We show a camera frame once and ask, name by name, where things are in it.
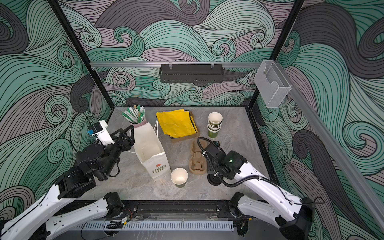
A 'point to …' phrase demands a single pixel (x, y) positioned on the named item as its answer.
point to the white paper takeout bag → (150, 152)
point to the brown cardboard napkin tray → (179, 125)
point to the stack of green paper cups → (214, 123)
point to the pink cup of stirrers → (135, 116)
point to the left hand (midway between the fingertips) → (130, 127)
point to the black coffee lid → (214, 180)
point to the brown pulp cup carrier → (197, 165)
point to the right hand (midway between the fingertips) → (213, 167)
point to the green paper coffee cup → (179, 176)
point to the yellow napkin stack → (178, 125)
